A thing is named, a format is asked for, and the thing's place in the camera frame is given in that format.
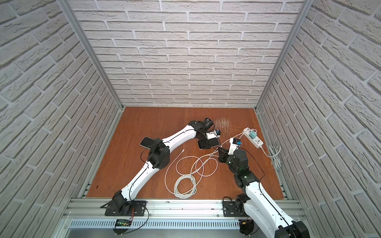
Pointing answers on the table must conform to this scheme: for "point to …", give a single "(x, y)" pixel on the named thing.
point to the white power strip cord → (275, 151)
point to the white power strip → (256, 141)
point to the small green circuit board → (123, 222)
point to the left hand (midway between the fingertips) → (206, 137)
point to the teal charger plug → (252, 135)
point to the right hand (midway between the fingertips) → (216, 148)
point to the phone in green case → (146, 142)
